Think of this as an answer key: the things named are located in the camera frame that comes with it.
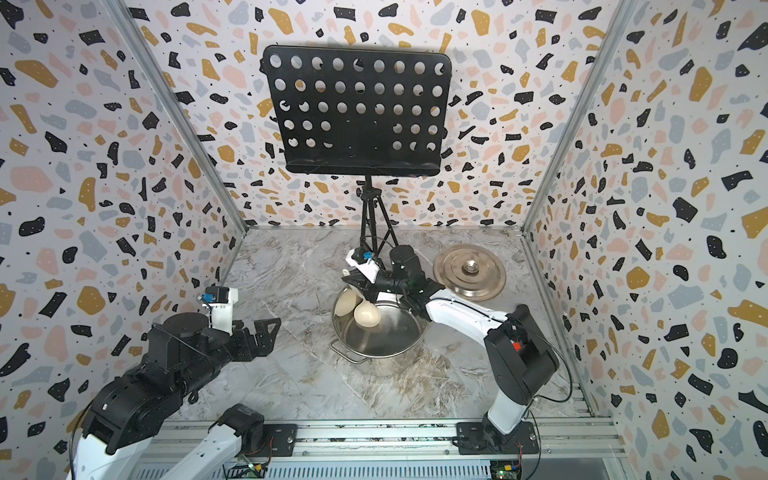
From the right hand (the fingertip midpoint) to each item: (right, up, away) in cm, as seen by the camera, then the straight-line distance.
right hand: (349, 275), depth 78 cm
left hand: (-15, -9, -14) cm, 23 cm away
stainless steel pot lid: (+39, 0, +30) cm, 49 cm away
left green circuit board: (-23, -46, -7) cm, 52 cm away
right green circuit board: (+39, -46, -7) cm, 61 cm away
